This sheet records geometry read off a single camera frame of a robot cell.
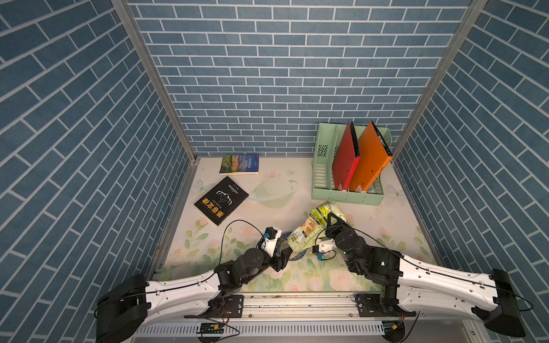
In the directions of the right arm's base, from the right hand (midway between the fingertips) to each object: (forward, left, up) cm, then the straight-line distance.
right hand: (337, 210), depth 72 cm
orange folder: (+27, -18, 0) cm, 32 cm away
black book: (+14, +49, -20) cm, 55 cm away
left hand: (-9, +14, -12) cm, 20 cm away
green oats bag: (-6, +8, -2) cm, 10 cm away
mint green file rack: (+43, 0, -4) cm, 43 cm away
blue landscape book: (+39, +42, -21) cm, 61 cm away
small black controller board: (-34, +40, -27) cm, 59 cm away
